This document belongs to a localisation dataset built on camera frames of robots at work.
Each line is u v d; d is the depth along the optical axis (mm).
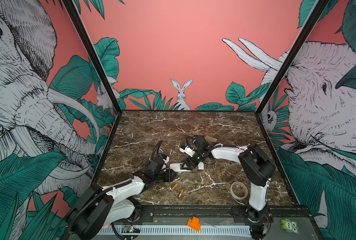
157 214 749
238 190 823
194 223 701
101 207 421
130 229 700
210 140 1003
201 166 900
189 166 812
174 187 833
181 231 701
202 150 748
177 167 885
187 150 846
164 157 806
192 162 801
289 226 701
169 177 762
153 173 674
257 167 499
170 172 767
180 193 801
